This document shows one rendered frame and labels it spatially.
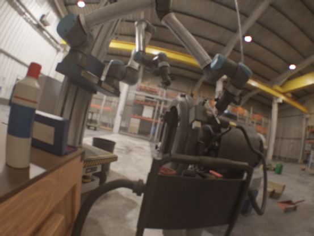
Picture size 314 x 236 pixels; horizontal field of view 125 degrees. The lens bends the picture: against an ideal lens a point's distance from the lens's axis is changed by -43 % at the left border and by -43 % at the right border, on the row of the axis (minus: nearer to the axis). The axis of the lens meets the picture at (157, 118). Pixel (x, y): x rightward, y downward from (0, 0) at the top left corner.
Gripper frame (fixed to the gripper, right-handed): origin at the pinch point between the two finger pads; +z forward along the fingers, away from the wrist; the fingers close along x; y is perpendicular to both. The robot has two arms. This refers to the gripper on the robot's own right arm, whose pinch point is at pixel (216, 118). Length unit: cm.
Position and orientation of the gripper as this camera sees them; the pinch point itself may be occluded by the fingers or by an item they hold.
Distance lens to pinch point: 93.9
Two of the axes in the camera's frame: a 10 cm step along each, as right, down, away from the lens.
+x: -9.4, -0.3, -3.4
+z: -2.7, 6.7, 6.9
